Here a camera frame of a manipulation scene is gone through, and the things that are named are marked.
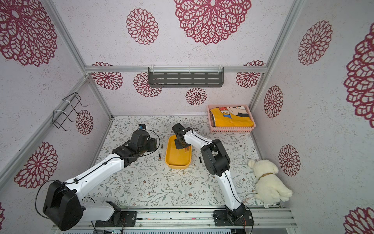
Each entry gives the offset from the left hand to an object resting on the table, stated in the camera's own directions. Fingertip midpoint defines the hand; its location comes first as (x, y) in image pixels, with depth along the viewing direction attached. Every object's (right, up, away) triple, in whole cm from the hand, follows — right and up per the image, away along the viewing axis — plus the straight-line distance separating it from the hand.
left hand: (153, 141), depth 84 cm
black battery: (+28, -13, +11) cm, 33 cm away
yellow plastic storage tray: (+12, -12, +10) cm, 19 cm away
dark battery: (+2, -4, +18) cm, 19 cm away
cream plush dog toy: (+62, -24, -10) cm, 67 cm away
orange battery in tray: (+20, -7, +16) cm, 26 cm away
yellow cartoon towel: (+58, +17, +27) cm, 67 cm away
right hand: (+15, -2, +17) cm, 23 cm away
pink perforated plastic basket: (+44, +7, +22) cm, 50 cm away
